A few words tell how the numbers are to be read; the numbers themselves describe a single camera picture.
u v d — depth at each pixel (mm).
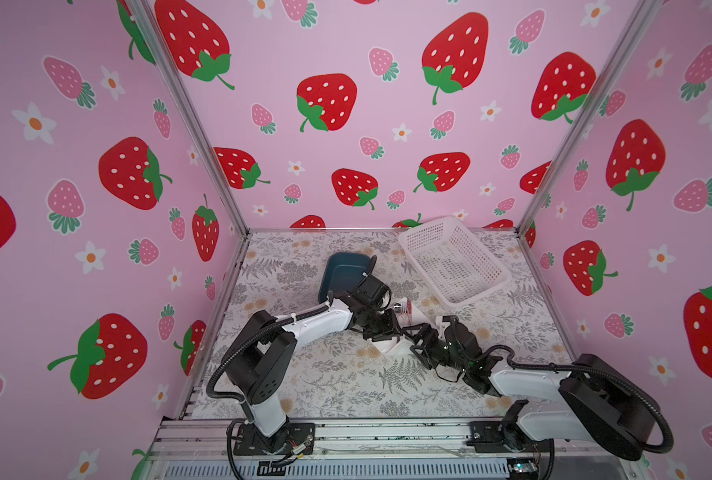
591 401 433
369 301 699
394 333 767
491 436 736
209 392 409
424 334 767
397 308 976
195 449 729
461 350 648
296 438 735
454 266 1100
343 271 1072
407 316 968
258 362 459
